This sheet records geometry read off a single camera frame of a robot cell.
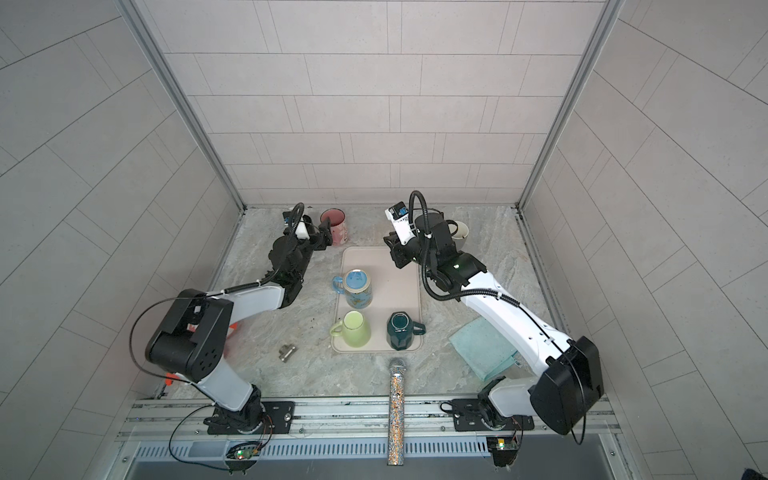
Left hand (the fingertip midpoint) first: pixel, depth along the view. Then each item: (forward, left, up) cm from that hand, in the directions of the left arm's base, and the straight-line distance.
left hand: (326, 213), depth 86 cm
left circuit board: (-55, +12, -16) cm, 59 cm away
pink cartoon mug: (+4, -1, -9) cm, 10 cm away
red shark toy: (-47, +15, +13) cm, 51 cm away
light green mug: (-30, -10, -11) cm, 33 cm away
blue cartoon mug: (-18, -9, -10) cm, 23 cm away
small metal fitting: (-33, +9, -18) cm, 39 cm away
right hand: (-12, -18, +5) cm, 23 cm away
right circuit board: (-54, -46, -21) cm, 74 cm away
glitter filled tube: (-48, -21, -17) cm, 55 cm away
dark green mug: (-30, -22, -11) cm, 39 cm away
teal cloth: (-32, -45, -19) cm, 58 cm away
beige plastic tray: (-14, -20, -21) cm, 32 cm away
